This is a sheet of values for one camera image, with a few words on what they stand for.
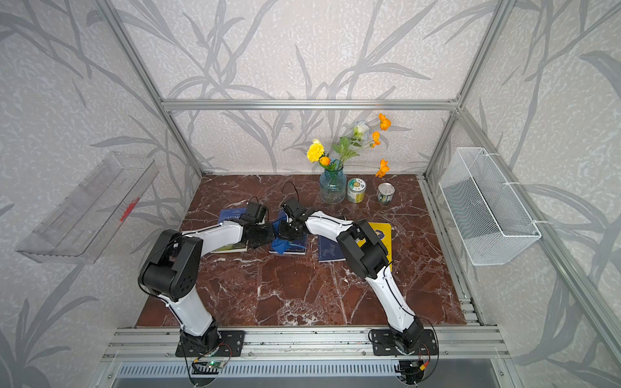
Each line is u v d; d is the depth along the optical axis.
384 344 0.74
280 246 0.91
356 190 1.05
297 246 0.94
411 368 0.77
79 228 0.65
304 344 0.75
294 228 0.75
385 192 1.08
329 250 0.94
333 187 1.02
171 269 0.48
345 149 0.94
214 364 0.71
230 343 0.73
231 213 1.05
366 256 0.57
